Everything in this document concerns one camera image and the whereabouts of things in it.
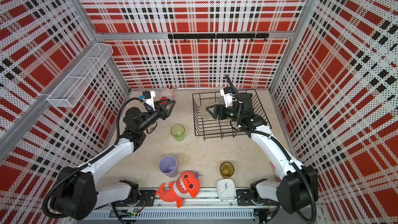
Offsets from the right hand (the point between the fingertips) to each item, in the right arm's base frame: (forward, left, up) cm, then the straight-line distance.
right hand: (212, 109), depth 75 cm
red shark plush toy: (-30, +12, -18) cm, 37 cm away
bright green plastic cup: (+1, +21, -25) cm, 32 cm away
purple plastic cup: (-21, +22, -20) cm, 36 cm away
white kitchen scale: (-31, -6, -25) cm, 40 cm away
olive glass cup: (-21, -8, -26) cm, 35 cm away
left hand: (+3, +19, +2) cm, 19 cm away
